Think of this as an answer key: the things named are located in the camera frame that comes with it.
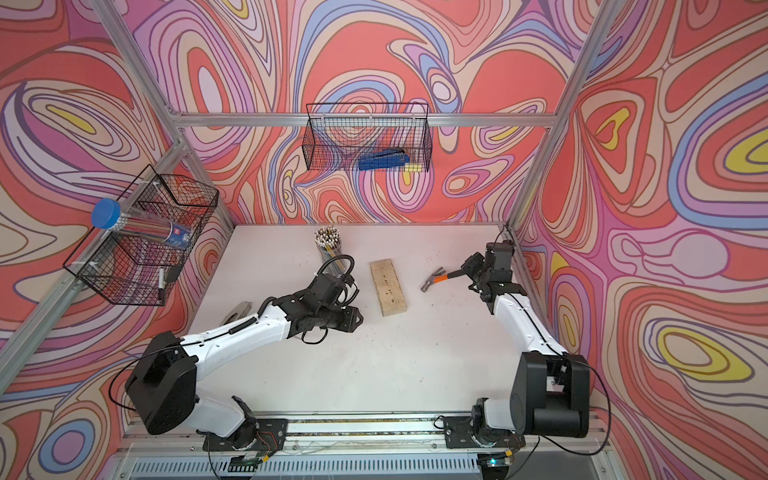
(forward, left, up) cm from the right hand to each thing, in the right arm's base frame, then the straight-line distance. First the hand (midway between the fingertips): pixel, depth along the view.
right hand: (468, 265), depth 88 cm
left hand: (-14, +32, -5) cm, 35 cm away
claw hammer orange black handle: (+4, +7, -11) cm, 13 cm away
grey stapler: (-7, +72, -12) cm, 74 cm away
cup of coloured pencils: (+8, +42, +3) cm, 43 cm away
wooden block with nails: (-2, +23, -12) cm, 26 cm away
